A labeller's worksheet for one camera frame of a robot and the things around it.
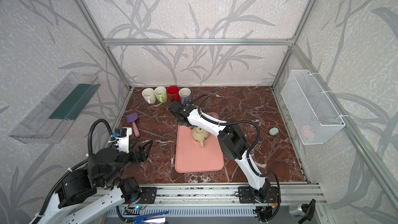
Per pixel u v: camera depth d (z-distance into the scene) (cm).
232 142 53
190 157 86
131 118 102
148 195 72
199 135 86
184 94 111
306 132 73
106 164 44
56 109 67
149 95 105
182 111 67
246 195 73
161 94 105
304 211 59
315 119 61
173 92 106
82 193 42
